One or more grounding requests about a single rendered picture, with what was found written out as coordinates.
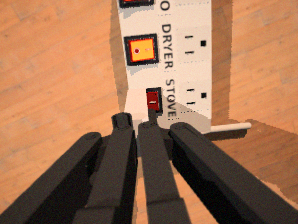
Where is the white power strip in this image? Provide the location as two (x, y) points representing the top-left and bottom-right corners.
(117, 0), (252, 135)

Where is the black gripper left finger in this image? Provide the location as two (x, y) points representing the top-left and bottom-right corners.
(0, 89), (140, 224)

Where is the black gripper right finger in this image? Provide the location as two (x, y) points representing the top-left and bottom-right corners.
(136, 88), (298, 224)

